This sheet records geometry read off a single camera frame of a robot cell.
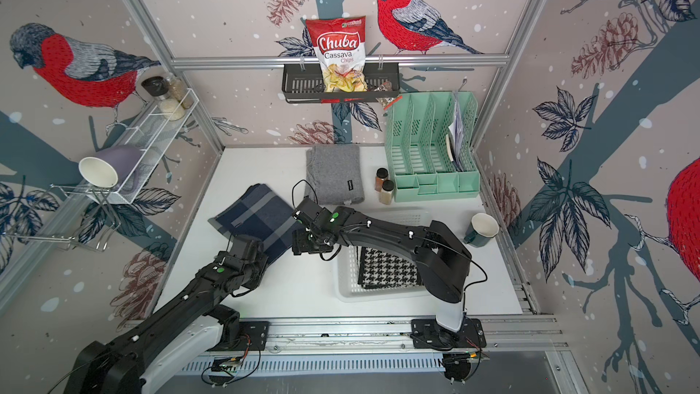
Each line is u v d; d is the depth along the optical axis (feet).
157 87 2.55
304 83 3.12
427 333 2.42
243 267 2.16
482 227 2.82
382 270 2.61
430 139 3.86
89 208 2.06
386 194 3.15
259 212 3.21
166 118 2.80
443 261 1.48
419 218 2.95
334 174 3.50
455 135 3.03
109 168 2.01
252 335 2.40
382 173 3.28
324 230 1.97
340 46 2.67
